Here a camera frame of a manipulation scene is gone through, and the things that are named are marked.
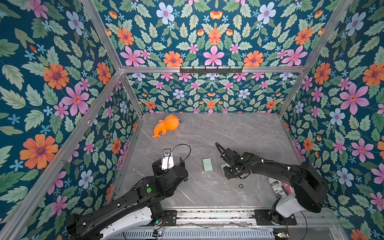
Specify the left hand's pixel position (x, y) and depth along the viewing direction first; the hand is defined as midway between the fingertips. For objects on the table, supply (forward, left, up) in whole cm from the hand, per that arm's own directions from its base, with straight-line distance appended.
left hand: (175, 161), depth 72 cm
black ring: (-8, -34, -20) cm, 40 cm away
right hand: (-1, -29, -17) cm, 34 cm away
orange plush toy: (+38, +7, -14) cm, 41 cm away
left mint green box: (+5, -16, -18) cm, 25 cm away
